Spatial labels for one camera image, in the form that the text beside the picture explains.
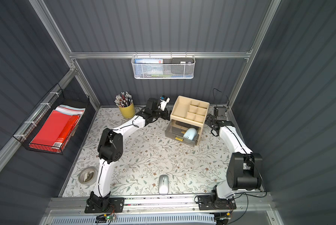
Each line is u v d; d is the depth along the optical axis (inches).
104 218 27.4
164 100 33.6
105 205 25.8
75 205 29.7
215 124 25.5
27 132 23.9
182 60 34.1
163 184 31.0
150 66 35.3
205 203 29.0
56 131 27.9
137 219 27.8
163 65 34.7
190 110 34.1
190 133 31.5
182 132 34.6
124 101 38.9
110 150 22.9
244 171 17.3
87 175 32.3
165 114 34.1
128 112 41.6
